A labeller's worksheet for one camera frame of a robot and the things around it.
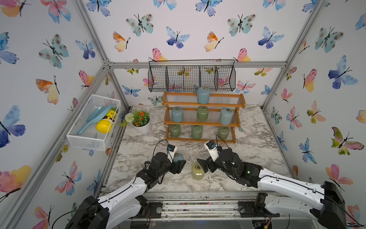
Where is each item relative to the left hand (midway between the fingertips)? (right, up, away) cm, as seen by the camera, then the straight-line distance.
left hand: (181, 158), depth 83 cm
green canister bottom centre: (+10, +14, +13) cm, 22 cm away
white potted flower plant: (-28, +21, +12) cm, 37 cm away
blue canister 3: (-3, +26, +4) cm, 26 cm away
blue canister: (-2, +2, -3) cm, 4 cm away
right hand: (+13, +5, -10) cm, 17 cm away
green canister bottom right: (+27, +14, +11) cm, 32 cm away
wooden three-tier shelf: (+19, +24, +6) cm, 31 cm away
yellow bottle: (-37, +19, -13) cm, 43 cm away
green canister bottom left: (-5, +15, +13) cm, 21 cm away
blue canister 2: (+12, +36, -4) cm, 38 cm away
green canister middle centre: (+13, +27, +6) cm, 30 cm away
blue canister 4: (+27, +24, +3) cm, 36 cm away
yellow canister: (+9, -7, -5) cm, 12 cm away
